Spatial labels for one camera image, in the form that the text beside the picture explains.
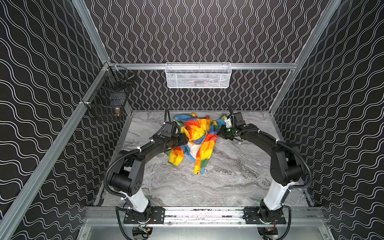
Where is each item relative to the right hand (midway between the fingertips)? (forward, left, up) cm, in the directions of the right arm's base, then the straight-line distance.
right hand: (217, 133), depth 94 cm
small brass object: (0, +56, +20) cm, 59 cm away
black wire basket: (+13, +67, +19) cm, 70 cm away
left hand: (-5, +16, 0) cm, 17 cm away
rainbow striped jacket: (+3, +9, -2) cm, 10 cm away
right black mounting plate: (-43, -15, -10) cm, 47 cm away
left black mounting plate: (-45, +32, -9) cm, 55 cm away
